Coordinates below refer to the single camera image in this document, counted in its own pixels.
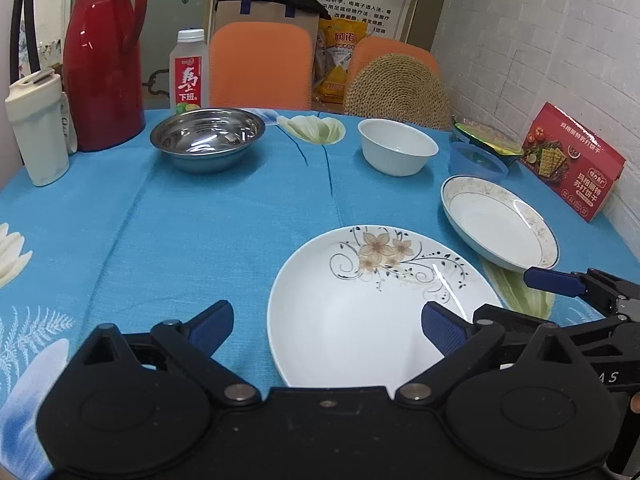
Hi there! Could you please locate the orange chair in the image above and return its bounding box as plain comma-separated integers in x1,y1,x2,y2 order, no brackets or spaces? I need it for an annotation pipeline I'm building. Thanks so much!
209,22,314,110
346,36,440,84

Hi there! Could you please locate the juice bottle red label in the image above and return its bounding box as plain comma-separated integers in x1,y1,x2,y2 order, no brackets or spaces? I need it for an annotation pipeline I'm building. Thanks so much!
169,28,209,114

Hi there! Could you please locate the white floral ceramic plate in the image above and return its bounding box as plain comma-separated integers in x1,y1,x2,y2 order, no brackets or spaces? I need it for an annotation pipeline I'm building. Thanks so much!
267,226,500,391

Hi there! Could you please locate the white plastic tumbler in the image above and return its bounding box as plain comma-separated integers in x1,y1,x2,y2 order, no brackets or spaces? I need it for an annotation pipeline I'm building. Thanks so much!
4,67,78,186

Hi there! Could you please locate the orange chair left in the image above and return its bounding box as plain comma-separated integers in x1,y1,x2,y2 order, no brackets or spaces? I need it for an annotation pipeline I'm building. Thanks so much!
209,22,314,110

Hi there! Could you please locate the blue floral tablecloth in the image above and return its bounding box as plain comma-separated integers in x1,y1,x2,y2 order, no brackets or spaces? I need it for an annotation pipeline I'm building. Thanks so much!
0,107,640,480

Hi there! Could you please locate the green instant noodle bowl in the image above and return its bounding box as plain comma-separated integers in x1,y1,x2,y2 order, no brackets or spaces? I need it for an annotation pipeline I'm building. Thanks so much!
452,118,524,167

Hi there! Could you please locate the white plate blue rim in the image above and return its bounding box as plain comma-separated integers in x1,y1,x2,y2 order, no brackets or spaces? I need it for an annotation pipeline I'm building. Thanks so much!
440,176,560,273

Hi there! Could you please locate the small white ceramic bowl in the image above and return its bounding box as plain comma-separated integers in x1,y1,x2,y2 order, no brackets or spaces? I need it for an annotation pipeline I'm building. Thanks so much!
358,118,439,177

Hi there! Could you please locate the orange chair right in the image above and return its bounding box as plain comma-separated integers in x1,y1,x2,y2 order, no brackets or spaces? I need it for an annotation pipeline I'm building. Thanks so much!
346,36,440,84

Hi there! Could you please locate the blue plastic bowl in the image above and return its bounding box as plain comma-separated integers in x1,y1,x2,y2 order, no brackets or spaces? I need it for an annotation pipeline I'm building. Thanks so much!
449,141,508,183

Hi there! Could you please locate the red cracker box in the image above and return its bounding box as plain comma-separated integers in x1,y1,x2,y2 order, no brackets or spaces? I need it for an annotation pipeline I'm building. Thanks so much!
521,103,626,221

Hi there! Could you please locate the woven straw cushion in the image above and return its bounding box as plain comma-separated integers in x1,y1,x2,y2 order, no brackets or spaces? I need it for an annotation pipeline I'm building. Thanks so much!
343,53,452,131

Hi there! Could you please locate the yellow snack bag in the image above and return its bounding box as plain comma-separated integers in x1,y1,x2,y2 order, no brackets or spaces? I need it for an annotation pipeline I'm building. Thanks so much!
312,18,368,104

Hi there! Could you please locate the stainless steel bowl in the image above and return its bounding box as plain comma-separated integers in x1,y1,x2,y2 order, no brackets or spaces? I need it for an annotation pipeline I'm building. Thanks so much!
150,107,266,174

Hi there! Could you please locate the red thermos jug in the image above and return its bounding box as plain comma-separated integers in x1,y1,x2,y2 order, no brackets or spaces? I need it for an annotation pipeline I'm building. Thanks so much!
63,0,148,152

